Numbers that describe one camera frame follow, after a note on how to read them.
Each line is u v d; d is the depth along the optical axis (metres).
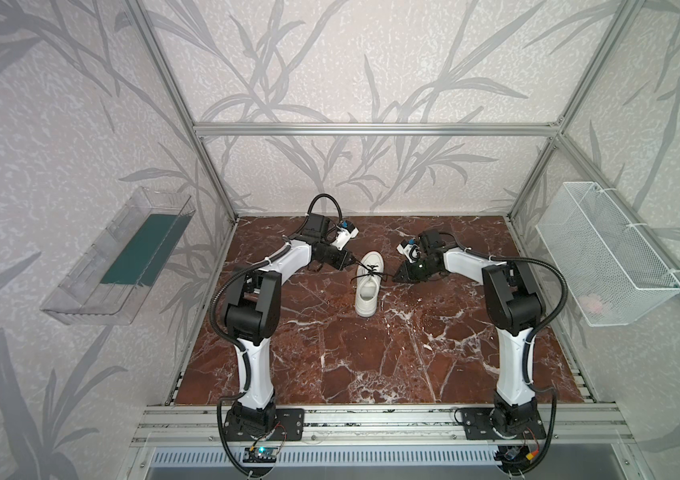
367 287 0.94
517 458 0.74
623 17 0.71
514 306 0.56
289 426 0.73
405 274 0.89
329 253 0.86
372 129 0.97
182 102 0.87
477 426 0.73
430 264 0.80
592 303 0.72
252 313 0.53
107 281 0.63
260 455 0.72
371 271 0.97
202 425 0.75
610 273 0.62
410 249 0.94
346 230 0.88
